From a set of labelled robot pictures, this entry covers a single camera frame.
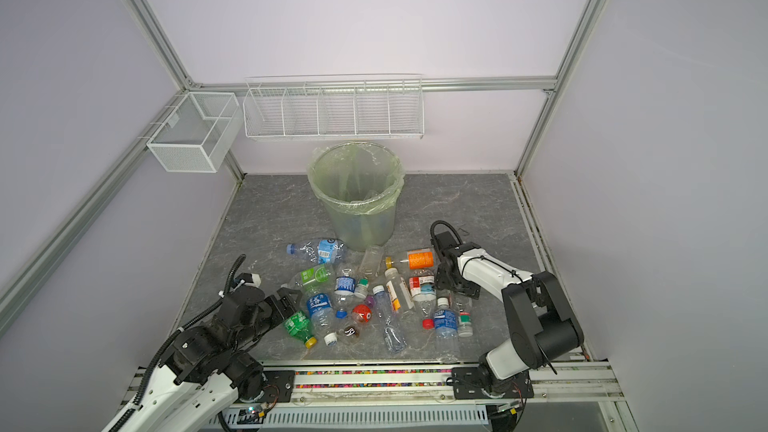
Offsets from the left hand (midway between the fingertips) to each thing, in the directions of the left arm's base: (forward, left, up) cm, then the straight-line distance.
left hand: (292, 306), depth 75 cm
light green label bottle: (+10, -3, -6) cm, 12 cm away
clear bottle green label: (-5, -45, -8) cm, 46 cm away
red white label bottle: (+5, -35, -8) cm, 36 cm away
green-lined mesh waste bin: (+41, -17, +1) cm, 45 cm away
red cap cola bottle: (-1, -17, -7) cm, 18 cm away
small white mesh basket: (+54, +34, +14) cm, 66 cm away
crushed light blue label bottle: (+20, -5, -7) cm, 22 cm away
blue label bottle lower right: (-6, -40, -12) cm, 43 cm away
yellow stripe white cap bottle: (+7, -26, -7) cm, 28 cm away
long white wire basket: (+59, -10, +19) cm, 63 cm away
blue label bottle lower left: (+1, -6, -9) cm, 10 cm away
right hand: (+6, -46, -11) cm, 47 cm away
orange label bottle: (+15, -35, -7) cm, 39 cm away
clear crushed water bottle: (-8, -26, -7) cm, 28 cm away
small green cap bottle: (+7, -17, -8) cm, 20 cm away
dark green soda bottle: (-3, 0, -7) cm, 7 cm away
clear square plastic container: (+17, -20, -11) cm, 28 cm away
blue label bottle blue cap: (+7, -12, -6) cm, 15 cm away
